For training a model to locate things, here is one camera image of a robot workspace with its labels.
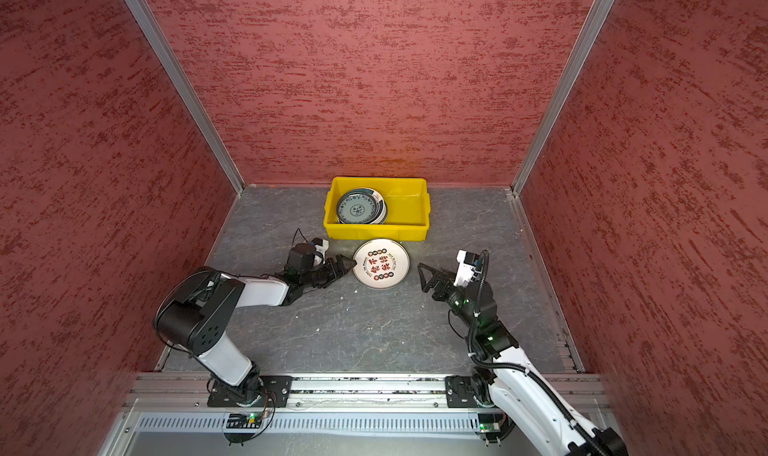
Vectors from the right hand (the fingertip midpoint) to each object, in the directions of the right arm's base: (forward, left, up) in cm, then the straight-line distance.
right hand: (424, 274), depth 79 cm
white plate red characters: (+12, +12, -15) cm, 23 cm away
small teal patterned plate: (+33, +21, -9) cm, 40 cm away
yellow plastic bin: (+34, +2, -13) cm, 37 cm away
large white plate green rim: (+34, +11, -8) cm, 36 cm away
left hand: (+8, +22, -12) cm, 26 cm away
